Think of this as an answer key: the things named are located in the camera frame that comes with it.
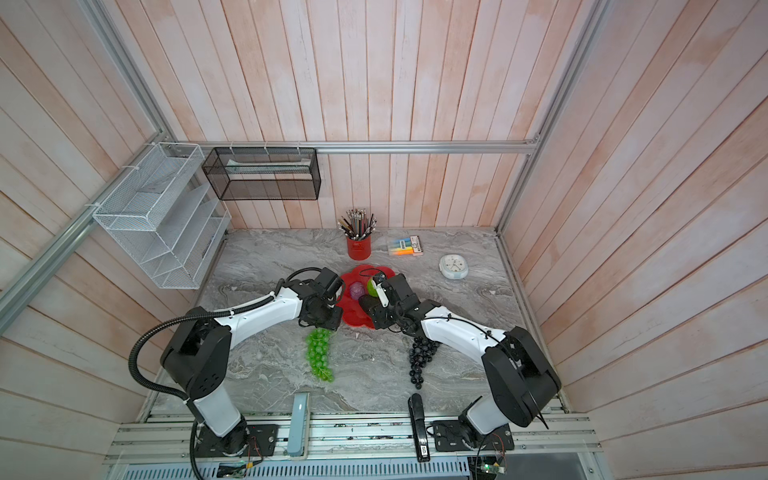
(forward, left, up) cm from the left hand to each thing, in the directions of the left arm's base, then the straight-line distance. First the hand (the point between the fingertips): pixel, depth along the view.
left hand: (331, 326), depth 89 cm
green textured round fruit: (+8, -12, +7) cm, 17 cm away
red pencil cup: (+30, -7, 0) cm, 31 cm away
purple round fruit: (+13, -7, 0) cm, 15 cm away
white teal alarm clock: (+25, -42, -2) cm, 49 cm away
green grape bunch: (-8, +3, 0) cm, 9 cm away
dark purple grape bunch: (-8, -27, -2) cm, 28 cm away
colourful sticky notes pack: (+36, -25, -3) cm, 44 cm away
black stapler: (-25, -24, 0) cm, 35 cm away
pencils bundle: (+34, -6, +10) cm, 36 cm away
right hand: (+5, -15, +3) cm, 16 cm away
